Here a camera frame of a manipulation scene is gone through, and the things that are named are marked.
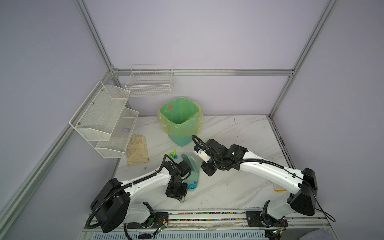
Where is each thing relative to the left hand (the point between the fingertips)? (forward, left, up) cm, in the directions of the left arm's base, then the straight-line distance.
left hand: (180, 200), depth 75 cm
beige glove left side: (+33, +33, -6) cm, 47 cm away
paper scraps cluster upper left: (+29, +7, -4) cm, 30 cm away
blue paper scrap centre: (+8, -6, -4) cm, 11 cm away
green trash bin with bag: (+54, +3, +4) cm, 54 cm away
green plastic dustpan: (+11, -6, -4) cm, 13 cm away
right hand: (+13, -11, +13) cm, 21 cm away
